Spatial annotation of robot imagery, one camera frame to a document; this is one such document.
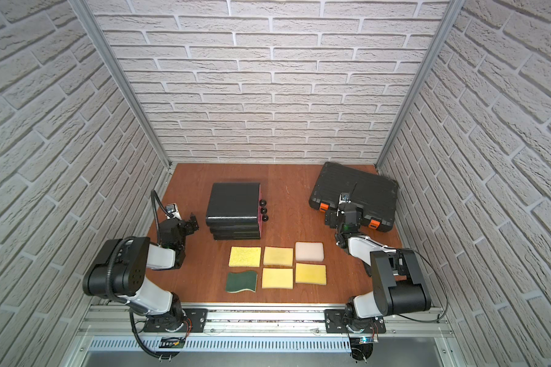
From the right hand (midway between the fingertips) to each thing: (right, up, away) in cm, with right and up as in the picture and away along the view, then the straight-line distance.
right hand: (344, 211), depth 94 cm
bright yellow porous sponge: (-41, -17, -7) cm, 45 cm away
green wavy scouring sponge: (-42, -24, -12) cm, 50 cm away
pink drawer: (-34, +1, -4) cm, 35 cm away
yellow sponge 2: (-28, -23, -13) cm, 38 cm away
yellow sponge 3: (-28, -17, -6) cm, 33 cm away
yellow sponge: (-15, -22, -11) cm, 29 cm away
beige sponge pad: (-15, -15, -4) cm, 22 cm away
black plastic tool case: (+19, +6, +12) cm, 23 cm away
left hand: (-68, 0, -1) cm, 68 cm away
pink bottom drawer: (-34, -3, -1) cm, 34 cm away
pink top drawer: (-34, +5, -8) cm, 35 cm away
